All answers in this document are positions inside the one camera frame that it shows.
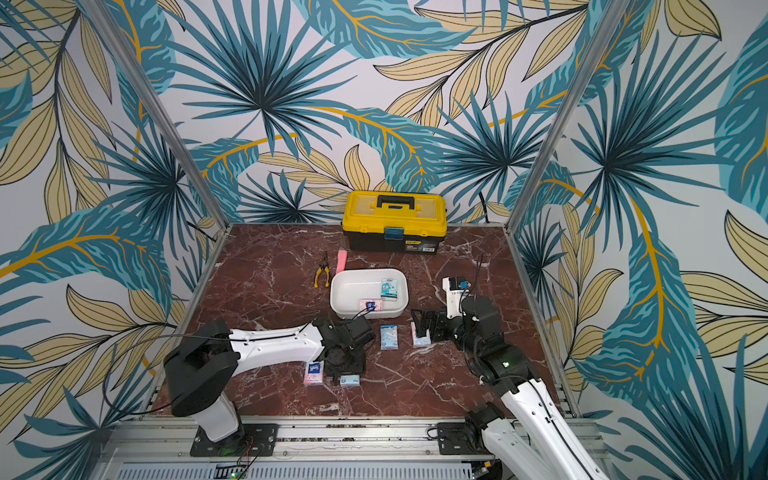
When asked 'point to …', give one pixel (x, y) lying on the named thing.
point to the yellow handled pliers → (324, 265)
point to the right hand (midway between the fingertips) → (428, 309)
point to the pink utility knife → (341, 260)
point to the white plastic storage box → (351, 285)
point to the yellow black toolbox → (394, 222)
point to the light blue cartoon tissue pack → (350, 379)
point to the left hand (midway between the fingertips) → (353, 374)
